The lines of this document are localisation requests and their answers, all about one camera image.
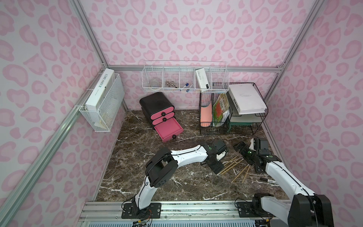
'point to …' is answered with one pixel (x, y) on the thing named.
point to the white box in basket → (202, 78)
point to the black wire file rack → (223, 127)
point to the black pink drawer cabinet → (155, 102)
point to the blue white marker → (186, 84)
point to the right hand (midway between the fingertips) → (237, 148)
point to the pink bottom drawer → (169, 129)
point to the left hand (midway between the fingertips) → (216, 163)
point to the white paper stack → (246, 98)
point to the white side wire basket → (102, 120)
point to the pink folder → (206, 116)
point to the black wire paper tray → (248, 124)
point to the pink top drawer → (161, 112)
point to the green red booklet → (220, 109)
